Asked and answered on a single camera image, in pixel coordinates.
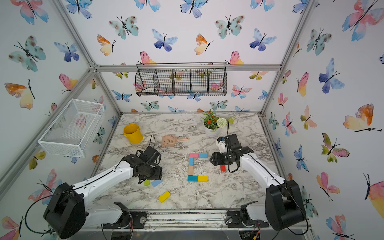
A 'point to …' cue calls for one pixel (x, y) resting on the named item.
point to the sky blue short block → (203, 155)
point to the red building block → (223, 168)
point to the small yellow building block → (203, 179)
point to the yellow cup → (133, 133)
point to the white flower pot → (210, 132)
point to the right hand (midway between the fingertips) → (216, 158)
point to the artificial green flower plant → (214, 123)
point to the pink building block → (194, 155)
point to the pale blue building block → (155, 182)
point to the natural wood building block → (190, 170)
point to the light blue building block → (191, 161)
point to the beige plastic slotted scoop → (171, 140)
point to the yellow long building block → (164, 196)
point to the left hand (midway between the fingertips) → (159, 174)
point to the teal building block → (192, 178)
